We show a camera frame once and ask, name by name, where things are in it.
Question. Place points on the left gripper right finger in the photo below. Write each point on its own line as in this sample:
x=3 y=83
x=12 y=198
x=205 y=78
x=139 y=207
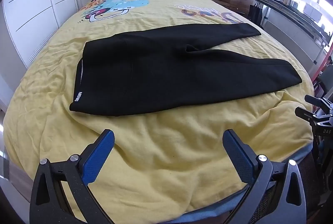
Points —
x=275 y=191

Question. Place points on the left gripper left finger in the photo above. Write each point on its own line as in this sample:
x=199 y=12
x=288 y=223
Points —
x=49 y=203

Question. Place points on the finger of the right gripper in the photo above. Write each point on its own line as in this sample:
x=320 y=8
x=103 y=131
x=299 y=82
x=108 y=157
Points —
x=313 y=119
x=324 y=104

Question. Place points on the black pants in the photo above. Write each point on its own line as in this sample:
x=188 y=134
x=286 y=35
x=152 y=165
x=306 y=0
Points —
x=143 y=72

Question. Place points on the long desk by window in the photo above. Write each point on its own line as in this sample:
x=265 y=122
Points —
x=300 y=19

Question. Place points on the yellow dinosaur bed cover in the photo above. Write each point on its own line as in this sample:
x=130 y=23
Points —
x=168 y=165

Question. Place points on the black bag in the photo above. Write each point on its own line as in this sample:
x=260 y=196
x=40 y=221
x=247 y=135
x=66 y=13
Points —
x=255 y=13

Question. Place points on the white wardrobe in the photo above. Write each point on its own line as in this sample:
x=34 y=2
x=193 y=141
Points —
x=31 y=23

